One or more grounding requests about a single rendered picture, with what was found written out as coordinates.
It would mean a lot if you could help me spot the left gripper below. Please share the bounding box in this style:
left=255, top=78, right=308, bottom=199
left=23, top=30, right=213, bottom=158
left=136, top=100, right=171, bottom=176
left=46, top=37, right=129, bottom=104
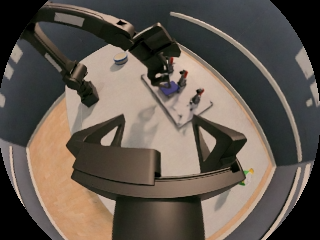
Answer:
left=140, top=50, right=171, bottom=89

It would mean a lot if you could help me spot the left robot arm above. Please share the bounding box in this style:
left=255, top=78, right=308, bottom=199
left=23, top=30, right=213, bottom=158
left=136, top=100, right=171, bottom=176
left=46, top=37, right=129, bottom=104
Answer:
left=19, top=1, right=181, bottom=104

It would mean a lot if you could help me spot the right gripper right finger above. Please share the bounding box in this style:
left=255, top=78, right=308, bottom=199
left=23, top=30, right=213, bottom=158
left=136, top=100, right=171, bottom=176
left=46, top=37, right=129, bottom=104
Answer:
left=192, top=114, right=247, bottom=173

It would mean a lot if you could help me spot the green drink can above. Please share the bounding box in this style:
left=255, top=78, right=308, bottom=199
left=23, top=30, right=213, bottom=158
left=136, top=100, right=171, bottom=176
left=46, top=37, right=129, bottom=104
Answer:
left=238, top=170, right=252, bottom=186

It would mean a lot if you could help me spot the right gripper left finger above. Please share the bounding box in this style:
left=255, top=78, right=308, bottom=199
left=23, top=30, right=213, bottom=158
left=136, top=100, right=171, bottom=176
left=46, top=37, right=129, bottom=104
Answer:
left=70, top=114, right=126, bottom=147

